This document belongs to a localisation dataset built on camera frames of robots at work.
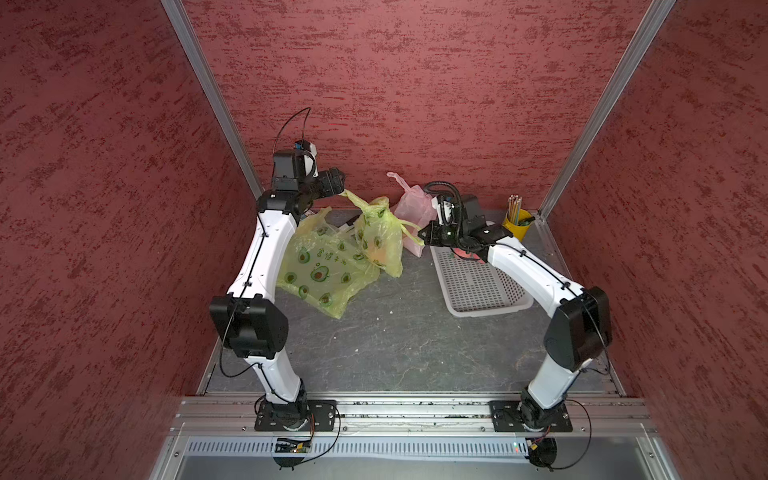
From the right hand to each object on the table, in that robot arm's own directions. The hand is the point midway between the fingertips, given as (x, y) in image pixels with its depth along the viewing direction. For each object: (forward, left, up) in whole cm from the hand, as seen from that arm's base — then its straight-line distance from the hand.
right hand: (418, 238), depth 85 cm
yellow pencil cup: (+15, -39, -15) cm, 44 cm away
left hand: (+10, +24, +13) cm, 30 cm away
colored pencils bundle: (+19, -36, -7) cm, 41 cm away
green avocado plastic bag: (+2, +11, 0) cm, 12 cm away
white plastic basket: (-5, -19, -21) cm, 29 cm away
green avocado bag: (+6, +34, -19) cm, 40 cm away
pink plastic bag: (+20, -1, -7) cm, 21 cm away
